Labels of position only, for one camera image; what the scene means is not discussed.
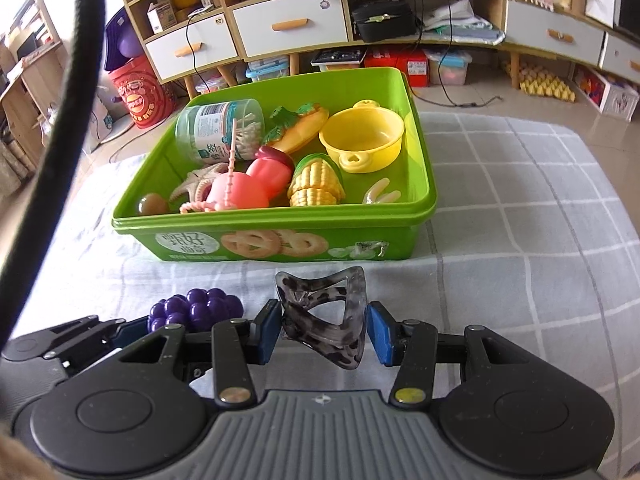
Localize grey speckled hair claw clip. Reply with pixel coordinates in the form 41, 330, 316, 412
275, 266, 368, 372

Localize blue-lid storage box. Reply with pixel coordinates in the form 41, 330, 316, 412
246, 54, 292, 84

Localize clear storage box pink contents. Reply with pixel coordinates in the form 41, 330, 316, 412
424, 49, 473, 87

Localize black case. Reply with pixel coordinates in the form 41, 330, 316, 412
350, 0, 418, 43

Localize black flat tray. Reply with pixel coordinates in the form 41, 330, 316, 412
311, 49, 368, 67

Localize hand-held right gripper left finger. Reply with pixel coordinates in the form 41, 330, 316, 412
107, 299, 284, 407

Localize green plastic storage box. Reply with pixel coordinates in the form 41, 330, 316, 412
111, 66, 438, 263

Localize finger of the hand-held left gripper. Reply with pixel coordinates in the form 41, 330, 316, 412
42, 320, 153, 376
47, 314, 127, 345

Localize clear cotton swab jar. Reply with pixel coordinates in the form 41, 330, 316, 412
175, 98, 266, 167

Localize red flat box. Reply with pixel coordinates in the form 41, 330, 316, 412
365, 47, 428, 88

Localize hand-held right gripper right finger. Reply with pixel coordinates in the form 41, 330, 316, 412
367, 302, 538, 408

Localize wooden desk shelf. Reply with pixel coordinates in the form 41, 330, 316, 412
0, 0, 71, 196

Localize yellow egg tray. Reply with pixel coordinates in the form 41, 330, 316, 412
517, 62, 576, 101

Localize pink pig toy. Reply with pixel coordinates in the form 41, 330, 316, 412
180, 120, 296, 216

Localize red printed bucket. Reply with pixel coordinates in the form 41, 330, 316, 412
109, 54, 176, 128

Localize beige starfish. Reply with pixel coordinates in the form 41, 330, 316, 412
169, 162, 231, 206

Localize white drawer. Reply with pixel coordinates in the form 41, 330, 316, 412
145, 25, 240, 82
599, 32, 640, 83
232, 0, 350, 58
504, 0, 606, 53

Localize tan hand-shaped toy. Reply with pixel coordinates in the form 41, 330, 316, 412
137, 193, 168, 217
360, 175, 403, 206

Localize white crate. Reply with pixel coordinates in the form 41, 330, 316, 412
572, 67, 640, 121

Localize small cardboard box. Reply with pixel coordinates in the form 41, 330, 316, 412
146, 1, 177, 33

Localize orange toy pumpkin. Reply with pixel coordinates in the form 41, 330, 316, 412
262, 102, 331, 153

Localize pile of folded cloths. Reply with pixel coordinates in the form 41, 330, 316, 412
420, 0, 506, 46

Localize purple toy grapes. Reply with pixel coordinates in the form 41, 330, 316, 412
148, 287, 246, 333

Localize thin black cable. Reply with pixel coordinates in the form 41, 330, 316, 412
407, 0, 501, 108
184, 7, 211, 98

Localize yellow toy pot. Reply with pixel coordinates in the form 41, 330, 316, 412
318, 100, 406, 174

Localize toy corn cob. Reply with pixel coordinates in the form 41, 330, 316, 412
287, 154, 347, 208

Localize thick black cable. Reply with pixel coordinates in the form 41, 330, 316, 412
0, 0, 108, 341

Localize grey checked cloth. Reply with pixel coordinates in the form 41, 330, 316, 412
10, 112, 640, 401

